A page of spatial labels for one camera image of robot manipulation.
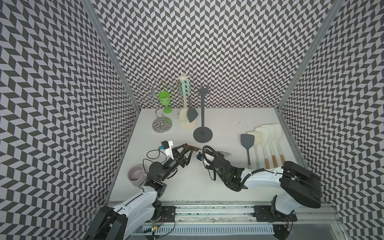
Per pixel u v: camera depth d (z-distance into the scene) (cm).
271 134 99
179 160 65
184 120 102
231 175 62
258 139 97
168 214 71
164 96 102
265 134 99
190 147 73
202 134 102
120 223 40
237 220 71
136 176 83
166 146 65
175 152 67
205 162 69
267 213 71
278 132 100
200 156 67
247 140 97
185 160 67
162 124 109
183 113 96
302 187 43
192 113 94
